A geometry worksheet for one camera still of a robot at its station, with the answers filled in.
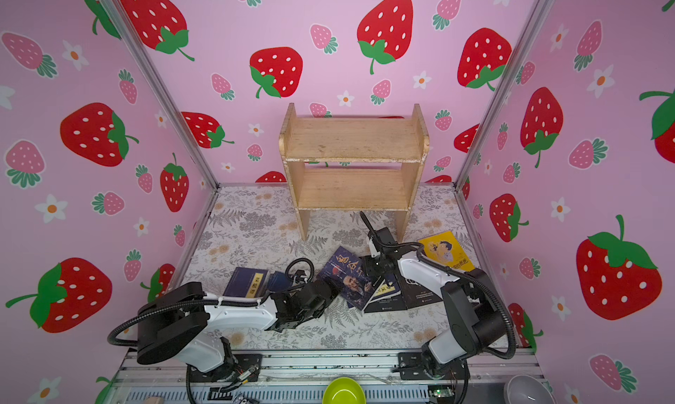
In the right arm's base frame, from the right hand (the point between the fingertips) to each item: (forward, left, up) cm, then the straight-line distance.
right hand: (363, 268), depth 90 cm
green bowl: (-35, +4, -3) cm, 36 cm away
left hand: (-9, +6, +1) cm, 11 cm away
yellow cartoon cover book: (+12, -31, -3) cm, 33 cm away
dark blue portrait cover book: (-2, +4, -1) cm, 5 cm away
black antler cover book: (-8, -17, -2) cm, 18 cm away
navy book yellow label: (-6, -9, 0) cm, 11 cm away
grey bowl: (-32, -43, +1) cm, 54 cm away
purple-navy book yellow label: (-7, +41, -3) cm, 41 cm away
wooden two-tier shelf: (+49, +7, +6) cm, 50 cm away
